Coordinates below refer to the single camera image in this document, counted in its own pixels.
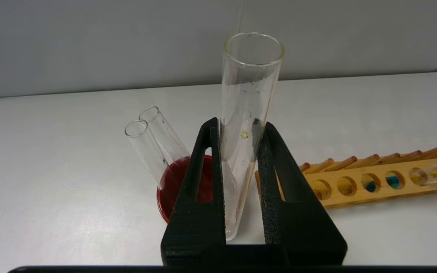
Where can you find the empty clear glass tube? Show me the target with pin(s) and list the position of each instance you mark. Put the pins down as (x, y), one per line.
(148, 151)
(167, 136)

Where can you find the test tube with blue pigment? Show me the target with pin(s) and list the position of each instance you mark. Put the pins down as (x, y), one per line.
(393, 181)

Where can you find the test tube with yellow pigment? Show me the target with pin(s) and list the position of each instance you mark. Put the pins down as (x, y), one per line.
(247, 113)
(436, 173)

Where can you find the dark red plastic cup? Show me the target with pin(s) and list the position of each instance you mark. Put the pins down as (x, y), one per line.
(173, 182)

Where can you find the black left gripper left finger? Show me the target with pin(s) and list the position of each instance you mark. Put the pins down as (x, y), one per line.
(195, 227)

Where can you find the wooden test tube rack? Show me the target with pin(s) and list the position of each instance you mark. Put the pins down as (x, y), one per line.
(355, 197)

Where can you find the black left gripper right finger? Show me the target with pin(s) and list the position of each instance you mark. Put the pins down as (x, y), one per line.
(302, 227)

